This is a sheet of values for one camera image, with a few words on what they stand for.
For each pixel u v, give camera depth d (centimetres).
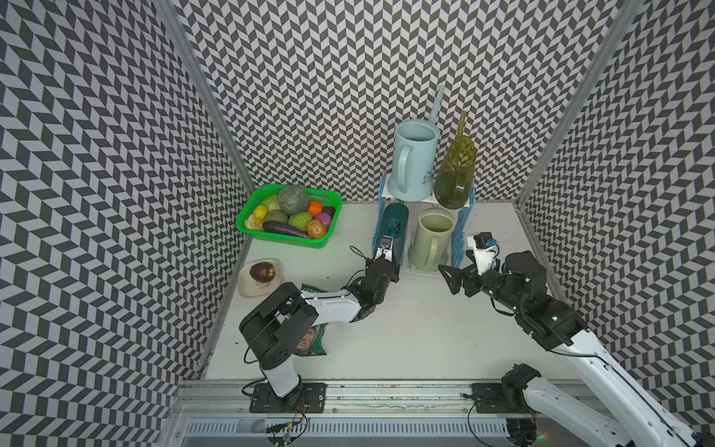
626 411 41
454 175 79
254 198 111
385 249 74
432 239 80
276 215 107
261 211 105
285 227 103
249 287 92
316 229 99
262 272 91
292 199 104
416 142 68
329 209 109
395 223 89
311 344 75
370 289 67
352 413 72
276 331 46
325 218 104
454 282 61
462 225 89
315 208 109
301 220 102
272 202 110
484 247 57
